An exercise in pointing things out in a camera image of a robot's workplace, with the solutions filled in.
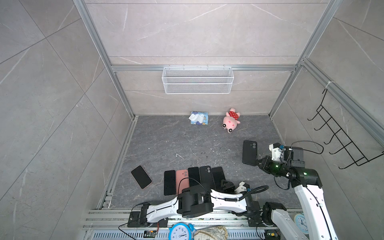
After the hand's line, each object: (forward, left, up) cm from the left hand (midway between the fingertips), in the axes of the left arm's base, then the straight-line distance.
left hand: (224, 184), depth 83 cm
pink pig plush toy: (+43, -11, +5) cm, 44 cm away
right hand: (+6, -14, +17) cm, 23 cm away
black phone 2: (+9, +17, -3) cm, 20 cm away
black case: (+10, -12, +17) cm, 23 cm away
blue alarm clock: (-21, +24, +1) cm, 32 cm away
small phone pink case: (+7, +49, -2) cm, 50 cm away
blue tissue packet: (+48, +12, +4) cm, 50 cm away
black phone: (+5, +3, -1) cm, 6 cm away
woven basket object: (-22, +7, +2) cm, 24 cm away
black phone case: (+5, +10, -3) cm, 11 cm away
